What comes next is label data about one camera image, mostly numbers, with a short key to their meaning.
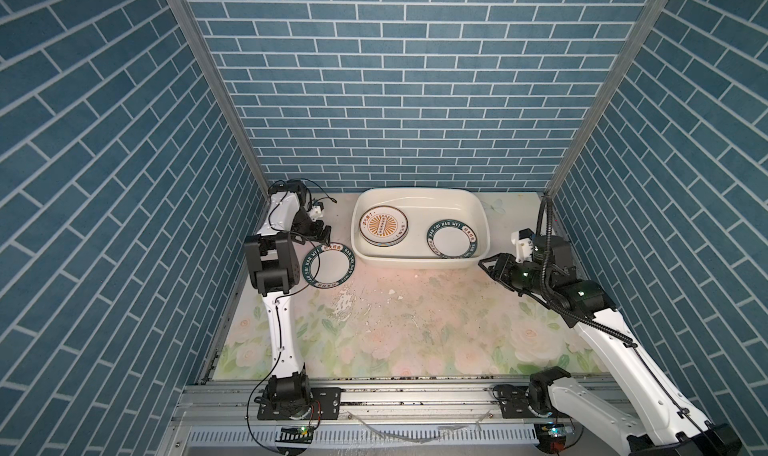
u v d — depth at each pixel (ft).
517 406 2.41
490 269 2.42
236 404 2.47
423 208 3.71
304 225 2.92
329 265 3.26
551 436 2.35
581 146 3.45
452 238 3.47
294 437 2.37
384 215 3.66
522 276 2.06
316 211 3.18
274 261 2.08
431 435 2.31
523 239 2.25
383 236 3.45
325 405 2.42
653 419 1.34
